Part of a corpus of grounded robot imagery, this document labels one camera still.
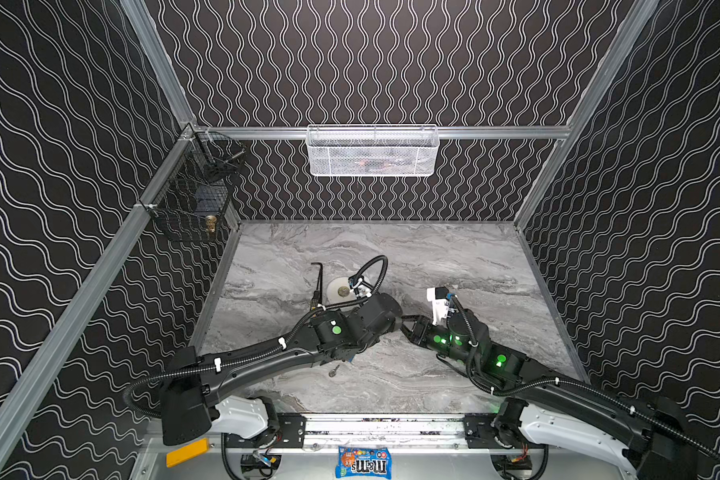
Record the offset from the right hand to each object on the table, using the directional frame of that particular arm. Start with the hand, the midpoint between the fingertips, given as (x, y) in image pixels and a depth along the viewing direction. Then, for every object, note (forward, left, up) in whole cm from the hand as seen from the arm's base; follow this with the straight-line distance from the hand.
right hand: (394, 321), depth 73 cm
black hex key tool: (+17, +24, -17) cm, 34 cm away
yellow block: (-26, +50, -17) cm, 59 cm away
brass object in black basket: (+24, +50, +11) cm, 57 cm away
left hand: (0, -2, +3) cm, 3 cm away
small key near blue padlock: (-6, +17, -19) cm, 26 cm away
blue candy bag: (-27, +8, -17) cm, 33 cm away
